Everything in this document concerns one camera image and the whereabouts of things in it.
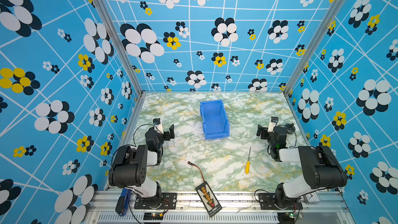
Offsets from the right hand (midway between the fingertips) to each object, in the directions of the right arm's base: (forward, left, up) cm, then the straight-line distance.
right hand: (269, 125), depth 94 cm
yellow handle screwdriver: (-22, +16, -6) cm, 28 cm away
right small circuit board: (-46, +3, -7) cm, 46 cm away
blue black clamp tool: (-42, +77, -2) cm, 88 cm away
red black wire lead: (-22, +47, -5) cm, 52 cm away
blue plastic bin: (+7, +33, -6) cm, 34 cm away
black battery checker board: (-39, +38, -4) cm, 55 cm away
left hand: (-1, +63, +3) cm, 63 cm away
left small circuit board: (-46, +64, -8) cm, 79 cm away
